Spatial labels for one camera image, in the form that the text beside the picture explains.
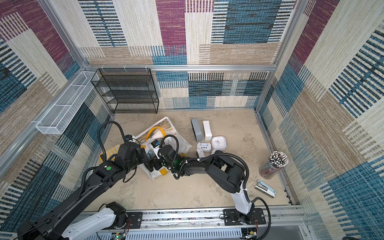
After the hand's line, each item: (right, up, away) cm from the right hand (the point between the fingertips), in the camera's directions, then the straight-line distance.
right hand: (152, 158), depth 86 cm
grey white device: (+25, +17, +13) cm, 33 cm away
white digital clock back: (+36, +2, +8) cm, 37 cm away
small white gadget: (+31, +5, +11) cm, 33 cm away
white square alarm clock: (+40, +7, +13) cm, 42 cm away
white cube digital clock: (+32, +15, +13) cm, 38 cm away
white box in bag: (+27, +2, +5) cm, 28 cm away
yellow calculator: (-29, +2, +11) cm, 31 cm away
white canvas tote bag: (+7, +14, -6) cm, 17 cm away
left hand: (-1, +5, -7) cm, 9 cm away
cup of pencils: (+64, +2, -12) cm, 65 cm away
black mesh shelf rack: (-24, +44, +23) cm, 55 cm away
